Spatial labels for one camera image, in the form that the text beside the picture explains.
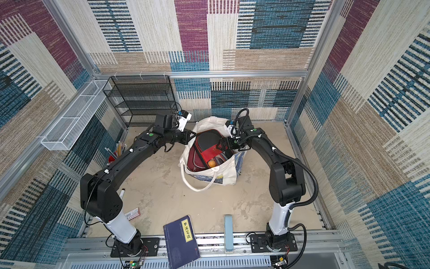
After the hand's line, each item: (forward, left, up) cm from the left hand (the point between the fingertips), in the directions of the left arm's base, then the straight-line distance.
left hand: (196, 134), depth 83 cm
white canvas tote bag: (-17, -14, -10) cm, 24 cm away
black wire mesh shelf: (+34, +40, -4) cm, 53 cm away
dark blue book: (-43, +6, -24) cm, 50 cm away
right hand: (0, -16, -11) cm, 19 cm away
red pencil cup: (0, +42, -12) cm, 44 cm away
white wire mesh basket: (-5, +54, +9) cm, 55 cm away
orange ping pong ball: (-12, -7, -8) cm, 16 cm away
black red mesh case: (-5, -4, -7) cm, 9 cm away
